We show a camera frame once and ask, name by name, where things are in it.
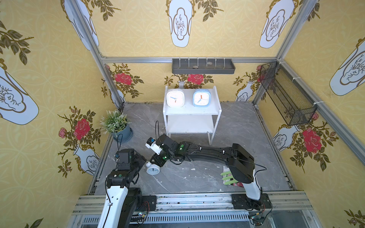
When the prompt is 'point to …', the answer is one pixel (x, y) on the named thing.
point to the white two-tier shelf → (188, 119)
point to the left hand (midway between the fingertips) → (143, 158)
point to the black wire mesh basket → (292, 104)
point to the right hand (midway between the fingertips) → (151, 164)
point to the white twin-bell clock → (152, 169)
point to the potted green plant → (117, 123)
